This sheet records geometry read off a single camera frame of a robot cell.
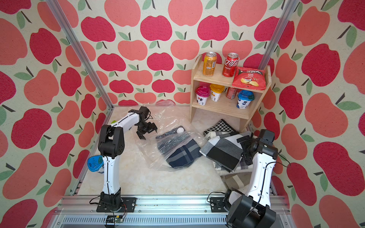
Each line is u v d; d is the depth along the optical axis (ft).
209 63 2.34
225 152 2.75
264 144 1.71
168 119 3.64
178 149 2.58
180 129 3.31
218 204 2.41
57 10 2.31
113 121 3.51
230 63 2.31
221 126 3.41
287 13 2.35
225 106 3.07
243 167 2.63
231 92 3.03
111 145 1.94
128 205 2.45
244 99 2.76
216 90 2.90
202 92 2.82
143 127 2.90
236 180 2.64
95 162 2.63
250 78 2.30
